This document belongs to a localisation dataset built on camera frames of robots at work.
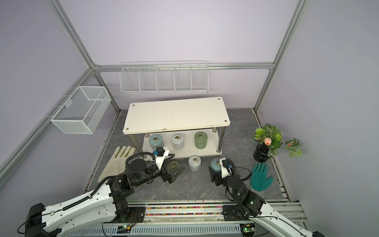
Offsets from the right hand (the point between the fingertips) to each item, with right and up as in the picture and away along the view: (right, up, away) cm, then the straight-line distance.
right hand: (216, 164), depth 79 cm
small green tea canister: (-8, +13, +7) cm, 17 cm away
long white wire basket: (-32, +53, +20) cm, 66 cm away
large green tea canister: (-23, -2, +2) cm, 23 cm away
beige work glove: (-60, -4, +12) cm, 61 cm away
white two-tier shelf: (-14, +20, -12) cm, 27 cm away
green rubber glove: (+27, -11, +7) cm, 30 cm away
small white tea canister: (-22, +12, +8) cm, 26 cm away
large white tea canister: (-12, -1, +5) cm, 13 cm away
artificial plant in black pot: (+24, +15, -9) cm, 29 cm away
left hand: (-19, +4, -11) cm, 22 cm away
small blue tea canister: (-35, +12, +6) cm, 37 cm away
